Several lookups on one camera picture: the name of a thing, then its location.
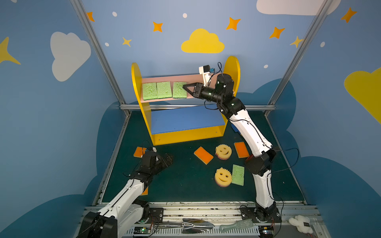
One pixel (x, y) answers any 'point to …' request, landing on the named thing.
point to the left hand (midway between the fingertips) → (168, 158)
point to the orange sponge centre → (203, 155)
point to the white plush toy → (302, 223)
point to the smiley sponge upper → (223, 151)
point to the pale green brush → (239, 224)
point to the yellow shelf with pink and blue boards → (173, 115)
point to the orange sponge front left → (145, 193)
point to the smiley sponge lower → (223, 177)
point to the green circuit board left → (142, 230)
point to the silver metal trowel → (191, 226)
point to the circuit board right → (266, 231)
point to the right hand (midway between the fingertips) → (184, 84)
